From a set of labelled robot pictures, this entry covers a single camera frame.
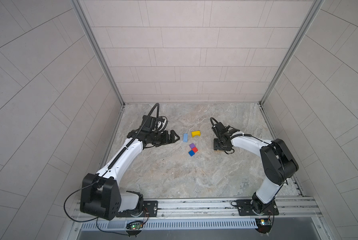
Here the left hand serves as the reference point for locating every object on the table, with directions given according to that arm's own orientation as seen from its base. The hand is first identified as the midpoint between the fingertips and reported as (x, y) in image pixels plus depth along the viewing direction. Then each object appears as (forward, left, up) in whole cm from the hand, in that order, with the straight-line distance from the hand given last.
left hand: (176, 137), depth 79 cm
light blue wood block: (+9, -5, -15) cm, 18 cm away
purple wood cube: (+3, -9, -16) cm, 19 cm away
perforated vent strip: (-37, 0, -15) cm, 40 cm away
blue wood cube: (-2, -9, -17) cm, 19 cm away
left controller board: (-38, +17, -11) cm, 43 cm away
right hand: (+3, -25, -16) cm, 30 cm away
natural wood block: (-4, -23, -8) cm, 24 cm away
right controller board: (-37, -42, -16) cm, 58 cm away
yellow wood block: (+12, -11, -15) cm, 22 cm away
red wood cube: (0, -11, -15) cm, 19 cm away
